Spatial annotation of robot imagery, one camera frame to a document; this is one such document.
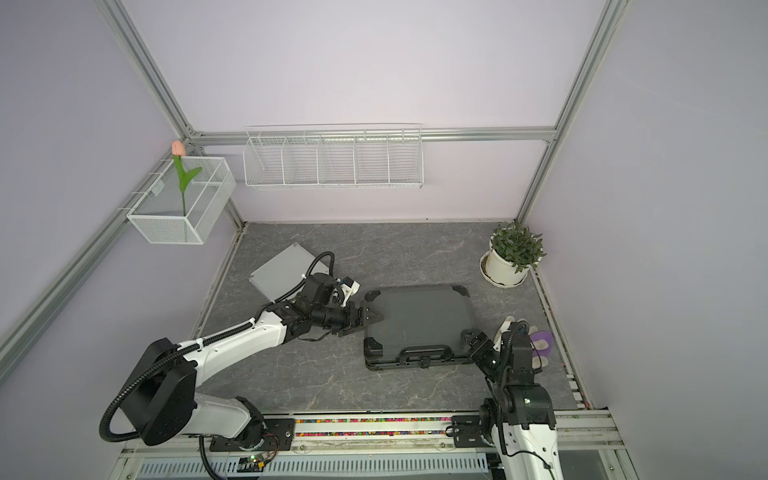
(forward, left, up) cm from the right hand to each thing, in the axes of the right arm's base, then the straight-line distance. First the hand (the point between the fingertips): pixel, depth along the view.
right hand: (470, 338), depth 79 cm
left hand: (+3, +26, +3) cm, 26 cm away
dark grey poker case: (+3, +13, 0) cm, 13 cm away
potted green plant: (+25, -16, +8) cm, 31 cm away
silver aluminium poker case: (+27, +59, -8) cm, 66 cm away
